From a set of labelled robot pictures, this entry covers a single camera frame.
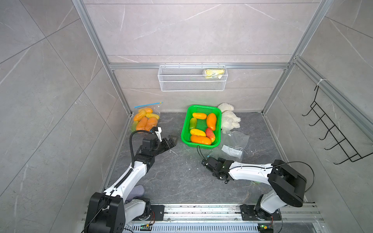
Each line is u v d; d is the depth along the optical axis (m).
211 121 1.06
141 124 1.04
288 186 0.43
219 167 0.67
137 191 0.78
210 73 0.85
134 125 1.05
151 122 1.07
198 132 1.01
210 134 1.00
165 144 0.73
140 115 1.11
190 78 1.01
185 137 0.98
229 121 1.01
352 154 0.59
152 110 1.18
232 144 0.98
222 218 0.73
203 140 0.95
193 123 1.07
